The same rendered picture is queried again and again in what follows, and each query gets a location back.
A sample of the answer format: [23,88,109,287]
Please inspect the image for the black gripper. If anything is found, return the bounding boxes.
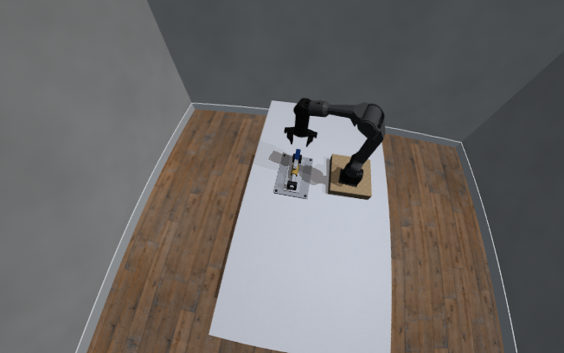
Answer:
[285,126,317,147]

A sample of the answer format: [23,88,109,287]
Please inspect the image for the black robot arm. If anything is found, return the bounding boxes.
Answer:
[293,98,386,187]

